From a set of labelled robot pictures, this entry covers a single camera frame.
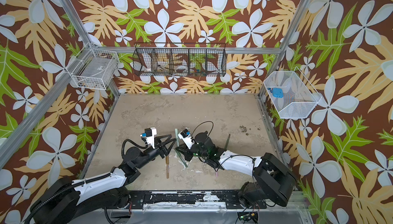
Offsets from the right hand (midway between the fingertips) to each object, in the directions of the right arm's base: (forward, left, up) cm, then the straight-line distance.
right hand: (176, 148), depth 78 cm
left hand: (+2, +1, +9) cm, 9 cm away
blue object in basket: (+28, -57, +12) cm, 65 cm away
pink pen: (-9, -21, -13) cm, 27 cm away
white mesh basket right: (+25, -63, +13) cm, 69 cm away
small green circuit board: (-28, -35, -18) cm, 49 cm away
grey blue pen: (+10, -30, -14) cm, 35 cm away
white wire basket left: (+40, +48, +22) cm, 66 cm away
